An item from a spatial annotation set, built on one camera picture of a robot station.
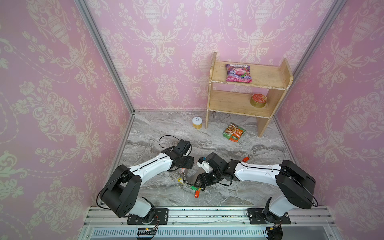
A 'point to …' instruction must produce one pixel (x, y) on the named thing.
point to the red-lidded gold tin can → (258, 100)
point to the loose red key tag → (245, 159)
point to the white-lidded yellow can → (197, 122)
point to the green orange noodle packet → (233, 132)
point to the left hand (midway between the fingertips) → (189, 163)
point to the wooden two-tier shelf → (247, 89)
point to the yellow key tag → (180, 180)
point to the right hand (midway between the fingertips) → (199, 184)
